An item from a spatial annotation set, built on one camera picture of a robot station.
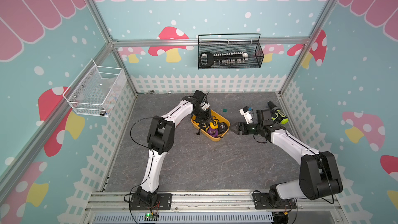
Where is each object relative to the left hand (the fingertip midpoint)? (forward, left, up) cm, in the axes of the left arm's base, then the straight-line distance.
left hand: (212, 122), depth 94 cm
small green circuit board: (+17, -10, -9) cm, 22 cm away
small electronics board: (-47, +30, -11) cm, 57 cm away
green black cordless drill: (+9, -44, -4) cm, 45 cm away
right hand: (-6, -12, +5) cm, 14 cm away
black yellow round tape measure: (0, +5, -4) cm, 6 cm away
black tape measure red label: (-1, -6, -4) cm, 8 cm away
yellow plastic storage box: (+7, -2, -1) cm, 8 cm away
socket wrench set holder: (+26, +4, +27) cm, 38 cm away
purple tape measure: (-5, -1, -4) cm, 6 cm away
